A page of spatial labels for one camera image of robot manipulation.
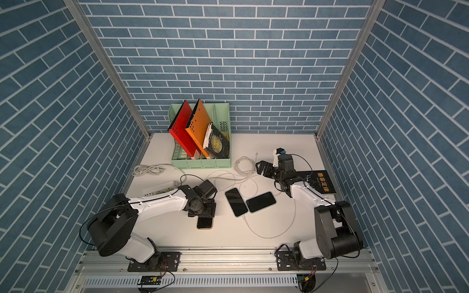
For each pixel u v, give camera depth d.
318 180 0.99
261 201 0.92
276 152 0.83
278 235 0.81
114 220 0.49
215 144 0.96
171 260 0.74
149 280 0.72
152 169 0.99
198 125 0.89
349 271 0.74
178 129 0.84
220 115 1.05
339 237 0.43
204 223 0.82
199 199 0.65
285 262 0.73
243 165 1.06
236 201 0.92
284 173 0.69
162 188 0.91
